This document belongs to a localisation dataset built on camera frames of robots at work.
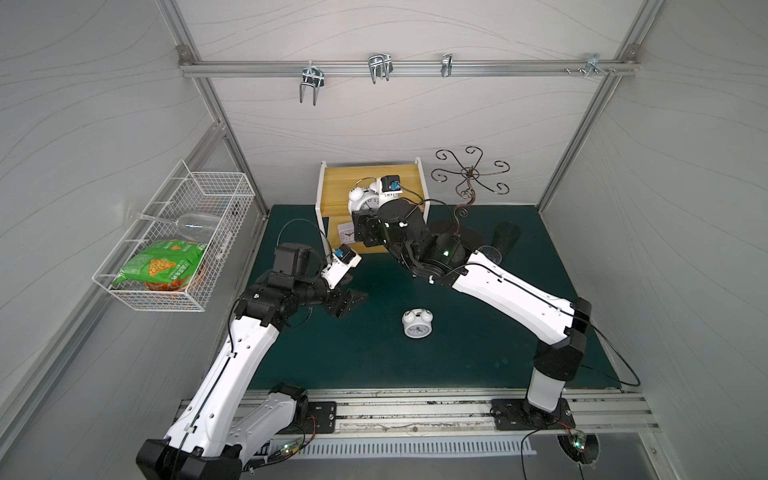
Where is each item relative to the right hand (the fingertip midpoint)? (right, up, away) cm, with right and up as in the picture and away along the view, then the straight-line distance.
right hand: (368, 211), depth 66 cm
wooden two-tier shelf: (-11, +8, +15) cm, 20 cm away
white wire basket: (-40, +6, +15) cm, 43 cm away
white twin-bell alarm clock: (+12, -30, +16) cm, 36 cm away
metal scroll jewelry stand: (+29, +13, +22) cm, 39 cm away
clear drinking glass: (+40, -12, +35) cm, 54 cm away
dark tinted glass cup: (+44, -5, +33) cm, 55 cm away
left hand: (-3, -18, +4) cm, 19 cm away
